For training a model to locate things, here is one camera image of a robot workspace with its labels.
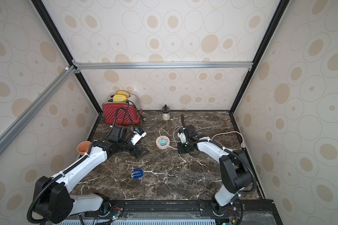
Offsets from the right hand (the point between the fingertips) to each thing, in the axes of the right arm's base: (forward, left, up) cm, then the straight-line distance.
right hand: (177, 152), depth 89 cm
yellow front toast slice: (+34, +45, +15) cm, 58 cm away
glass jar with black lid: (+32, +10, +3) cm, 34 cm away
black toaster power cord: (+30, +28, -3) cm, 41 cm away
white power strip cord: (+11, -45, -5) cm, 47 cm away
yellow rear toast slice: (+40, +42, +16) cm, 60 cm away
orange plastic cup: (-1, +61, +3) cm, 61 cm away
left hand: (-3, +18, +11) cm, 21 cm away
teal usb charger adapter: (+6, +10, +2) cm, 12 cm away
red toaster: (+27, +51, +9) cm, 58 cm away
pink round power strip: (+8, +14, -2) cm, 16 cm away
